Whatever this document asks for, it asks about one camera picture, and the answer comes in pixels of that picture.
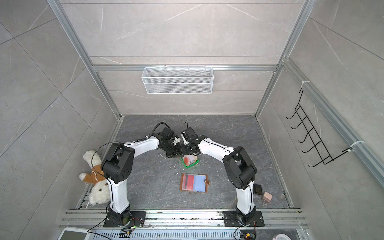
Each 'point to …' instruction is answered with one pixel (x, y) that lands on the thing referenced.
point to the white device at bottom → (74, 233)
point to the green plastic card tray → (191, 165)
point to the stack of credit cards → (189, 159)
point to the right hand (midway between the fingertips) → (182, 149)
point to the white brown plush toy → (99, 193)
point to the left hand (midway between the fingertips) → (184, 153)
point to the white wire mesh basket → (178, 80)
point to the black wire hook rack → (312, 134)
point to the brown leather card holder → (194, 182)
